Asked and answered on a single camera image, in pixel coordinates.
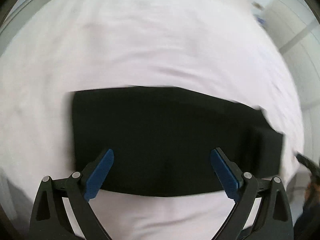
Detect black pants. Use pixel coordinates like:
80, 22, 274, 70
71, 87, 284, 197

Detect white wardrobe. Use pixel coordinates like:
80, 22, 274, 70
263, 0, 319, 160

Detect right wall switch plate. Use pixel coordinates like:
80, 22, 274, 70
252, 2, 264, 10

